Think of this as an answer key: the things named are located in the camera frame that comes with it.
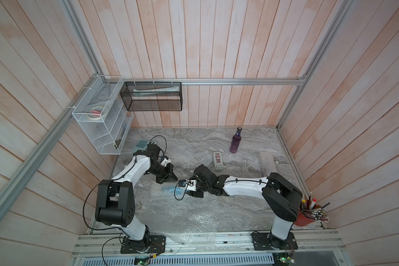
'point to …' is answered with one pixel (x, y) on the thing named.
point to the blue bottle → (173, 190)
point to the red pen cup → (302, 220)
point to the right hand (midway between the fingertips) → (187, 185)
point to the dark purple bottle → (236, 141)
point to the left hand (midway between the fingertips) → (177, 180)
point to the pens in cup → (308, 206)
